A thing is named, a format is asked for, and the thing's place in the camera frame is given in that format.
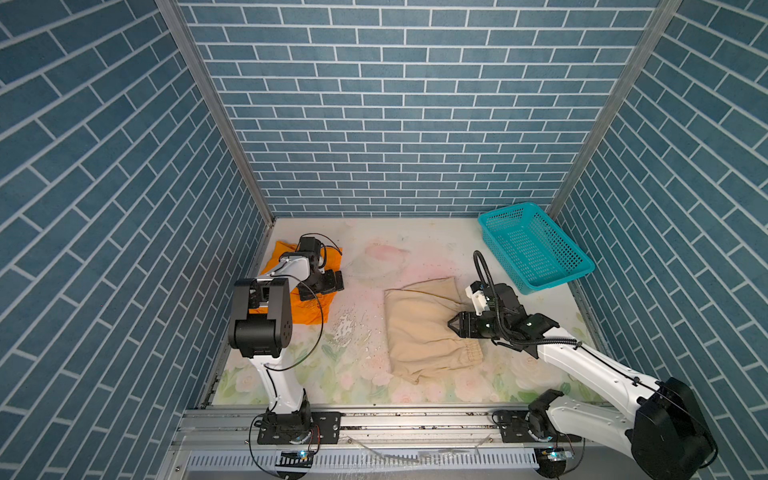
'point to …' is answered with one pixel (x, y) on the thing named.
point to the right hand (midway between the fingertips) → (453, 320)
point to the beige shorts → (420, 340)
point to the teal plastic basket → (530, 249)
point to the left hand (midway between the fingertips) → (331, 288)
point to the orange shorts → (311, 311)
